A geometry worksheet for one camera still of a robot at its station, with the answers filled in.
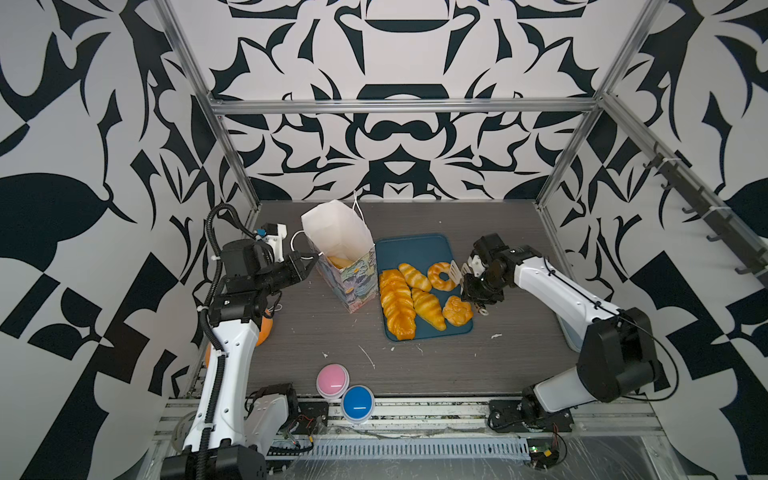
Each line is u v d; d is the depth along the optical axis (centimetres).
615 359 43
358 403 74
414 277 95
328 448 71
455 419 75
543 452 71
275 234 66
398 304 90
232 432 39
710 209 59
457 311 88
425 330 87
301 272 64
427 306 88
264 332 85
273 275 61
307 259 71
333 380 78
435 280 96
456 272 91
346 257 104
